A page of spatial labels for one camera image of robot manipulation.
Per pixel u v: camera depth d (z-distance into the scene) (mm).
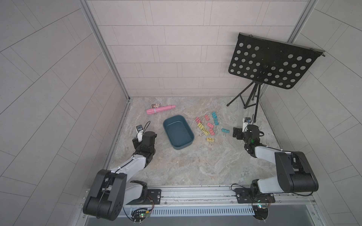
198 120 1011
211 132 949
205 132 939
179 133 937
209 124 991
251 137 695
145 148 667
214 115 1047
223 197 723
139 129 724
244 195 708
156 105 1086
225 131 941
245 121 802
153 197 706
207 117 1026
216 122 1015
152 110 1045
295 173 431
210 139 902
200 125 970
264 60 760
